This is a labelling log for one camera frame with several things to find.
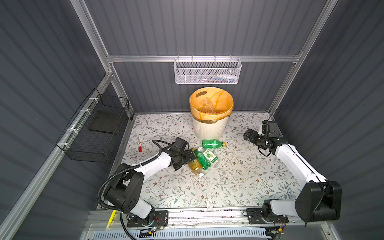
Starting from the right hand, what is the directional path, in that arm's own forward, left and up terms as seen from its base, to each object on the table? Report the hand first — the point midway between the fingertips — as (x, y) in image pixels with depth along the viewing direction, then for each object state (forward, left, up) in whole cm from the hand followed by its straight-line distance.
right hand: (252, 137), depth 86 cm
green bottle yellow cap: (+4, +23, -13) cm, 27 cm away
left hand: (-9, +37, -10) cm, 39 cm away
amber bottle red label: (-13, +33, -10) cm, 37 cm away
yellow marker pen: (-39, +75, -14) cm, 86 cm away
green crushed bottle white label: (-7, +26, -12) cm, 29 cm away
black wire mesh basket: (-7, +84, +15) cm, 85 cm away
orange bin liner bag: (+25, +15, +7) cm, 30 cm away
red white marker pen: (+5, +72, -14) cm, 73 cm away
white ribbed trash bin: (+6, +21, -1) cm, 22 cm away
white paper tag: (-32, +26, -14) cm, 44 cm away
